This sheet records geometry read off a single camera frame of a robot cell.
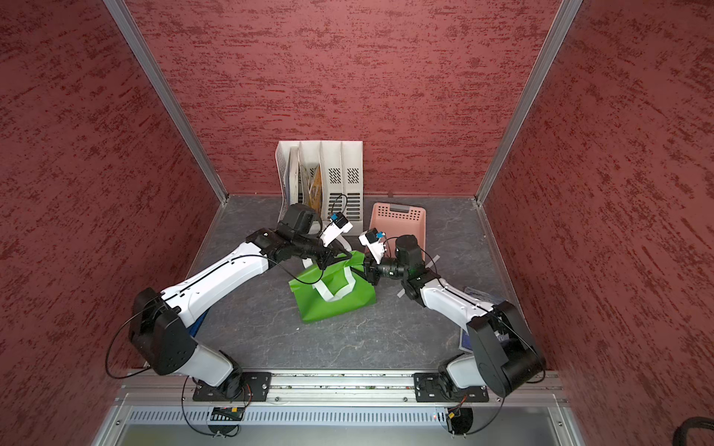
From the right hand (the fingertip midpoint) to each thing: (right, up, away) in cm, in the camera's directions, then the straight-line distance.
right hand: (348, 268), depth 79 cm
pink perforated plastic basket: (+18, +14, +31) cm, 38 cm away
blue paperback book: (+34, -22, +1) cm, 41 cm away
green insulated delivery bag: (-4, -6, -1) cm, 7 cm away
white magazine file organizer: (-12, +33, +35) cm, 50 cm away
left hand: (-1, +3, -2) cm, 4 cm away
